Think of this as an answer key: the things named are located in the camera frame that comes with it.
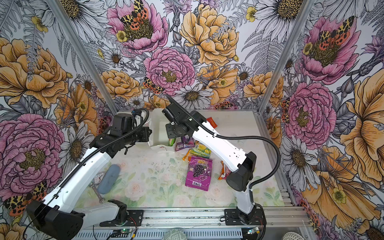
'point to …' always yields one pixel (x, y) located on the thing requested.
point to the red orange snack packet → (224, 174)
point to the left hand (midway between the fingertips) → (150, 136)
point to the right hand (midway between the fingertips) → (175, 135)
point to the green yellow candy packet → (200, 149)
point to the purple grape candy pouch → (199, 172)
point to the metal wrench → (100, 198)
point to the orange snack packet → (187, 156)
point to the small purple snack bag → (187, 144)
